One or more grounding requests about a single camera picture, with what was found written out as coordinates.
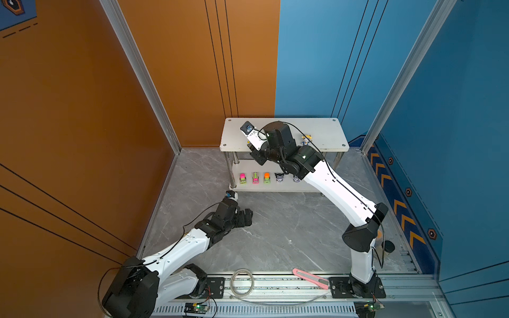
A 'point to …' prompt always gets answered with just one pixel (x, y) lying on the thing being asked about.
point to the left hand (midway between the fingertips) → (245, 210)
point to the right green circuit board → (368, 309)
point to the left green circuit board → (195, 307)
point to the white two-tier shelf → (246, 175)
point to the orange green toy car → (266, 178)
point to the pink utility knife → (321, 283)
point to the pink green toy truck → (242, 179)
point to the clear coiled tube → (252, 287)
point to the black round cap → (389, 246)
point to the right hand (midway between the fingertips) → (254, 139)
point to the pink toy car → (256, 178)
